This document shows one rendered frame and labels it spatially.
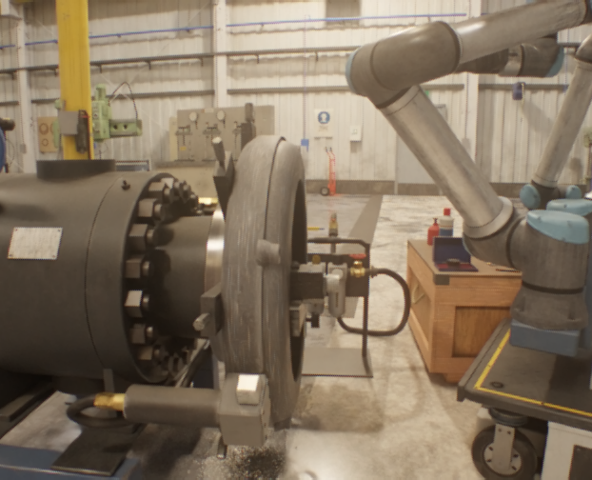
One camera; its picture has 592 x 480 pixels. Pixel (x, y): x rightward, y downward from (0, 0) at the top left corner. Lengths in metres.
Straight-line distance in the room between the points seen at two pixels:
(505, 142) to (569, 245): 10.98
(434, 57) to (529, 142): 11.34
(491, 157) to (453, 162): 10.92
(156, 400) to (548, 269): 0.94
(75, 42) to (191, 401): 4.22
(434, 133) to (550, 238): 0.37
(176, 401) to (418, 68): 0.82
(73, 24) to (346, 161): 8.31
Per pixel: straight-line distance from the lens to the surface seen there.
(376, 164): 11.92
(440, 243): 2.13
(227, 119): 8.11
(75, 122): 4.70
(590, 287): 1.41
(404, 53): 1.03
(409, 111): 1.14
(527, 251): 1.29
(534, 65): 1.48
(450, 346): 2.06
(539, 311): 1.28
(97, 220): 1.16
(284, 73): 12.39
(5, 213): 1.31
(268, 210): 0.96
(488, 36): 1.14
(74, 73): 4.84
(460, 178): 1.24
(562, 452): 1.39
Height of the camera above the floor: 0.93
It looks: 10 degrees down
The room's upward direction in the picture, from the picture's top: straight up
